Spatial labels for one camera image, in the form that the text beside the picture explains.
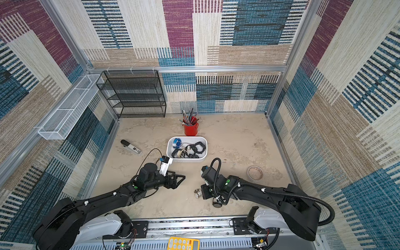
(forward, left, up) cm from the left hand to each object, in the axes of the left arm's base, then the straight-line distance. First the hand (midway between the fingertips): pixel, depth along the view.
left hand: (181, 175), depth 82 cm
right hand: (-7, -13, -6) cm, 16 cm away
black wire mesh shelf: (+56, +36, +10) cm, 67 cm away
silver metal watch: (-7, -9, -5) cm, 12 cm away
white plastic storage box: (+20, -2, -6) cm, 21 cm away
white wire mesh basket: (+19, +52, +26) cm, 61 cm away
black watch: (+21, -6, -4) cm, 22 cm away
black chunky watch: (+15, +5, -4) cm, 16 cm away
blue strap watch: (+22, +4, -1) cm, 22 cm away
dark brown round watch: (-12, -18, -6) cm, 22 cm away
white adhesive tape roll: (+5, -42, -9) cm, 43 cm away
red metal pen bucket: (+35, -4, -5) cm, 35 cm away
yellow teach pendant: (-28, 0, -7) cm, 29 cm away
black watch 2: (+14, -6, -4) cm, 16 cm away
